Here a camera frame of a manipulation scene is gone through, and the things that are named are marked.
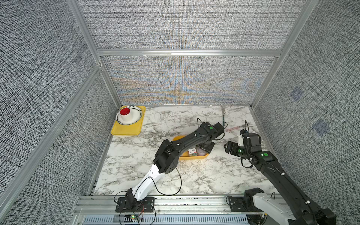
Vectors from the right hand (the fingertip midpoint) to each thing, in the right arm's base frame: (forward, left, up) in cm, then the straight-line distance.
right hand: (230, 143), depth 81 cm
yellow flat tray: (+20, +63, -14) cm, 67 cm away
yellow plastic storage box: (-3, +26, -11) cm, 28 cm away
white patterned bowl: (+34, +65, -13) cm, 74 cm away
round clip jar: (-2, +17, -6) cm, 18 cm away
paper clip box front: (-1, +22, -9) cm, 23 cm away
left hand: (+1, +12, -7) cm, 15 cm away
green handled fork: (+38, -7, -16) cm, 42 cm away
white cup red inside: (+31, +71, -8) cm, 79 cm away
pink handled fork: (+20, -8, -15) cm, 26 cm away
